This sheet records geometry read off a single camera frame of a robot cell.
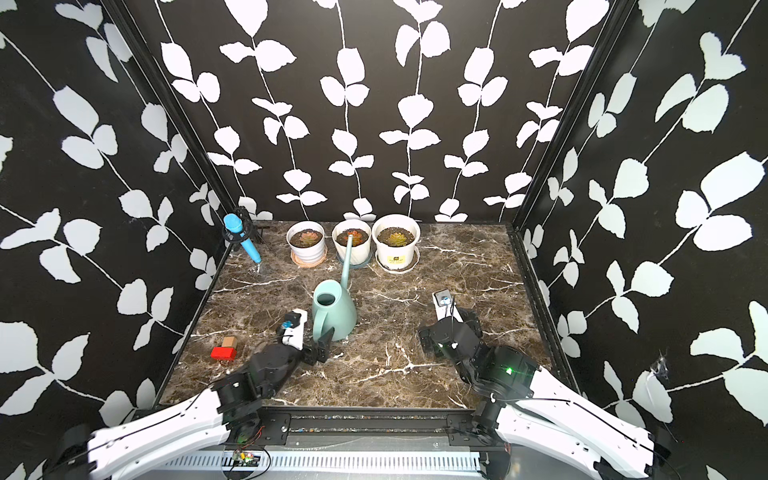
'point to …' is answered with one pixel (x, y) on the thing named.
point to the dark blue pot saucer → (342, 262)
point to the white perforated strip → (333, 461)
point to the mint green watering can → (332, 305)
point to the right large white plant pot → (396, 258)
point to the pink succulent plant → (308, 238)
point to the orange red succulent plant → (356, 238)
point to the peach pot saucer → (308, 264)
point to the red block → (223, 353)
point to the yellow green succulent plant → (397, 239)
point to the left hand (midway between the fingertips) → (321, 321)
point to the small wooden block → (229, 342)
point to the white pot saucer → (404, 271)
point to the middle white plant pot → (361, 232)
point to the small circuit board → (240, 459)
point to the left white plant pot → (302, 252)
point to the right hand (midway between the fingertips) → (436, 313)
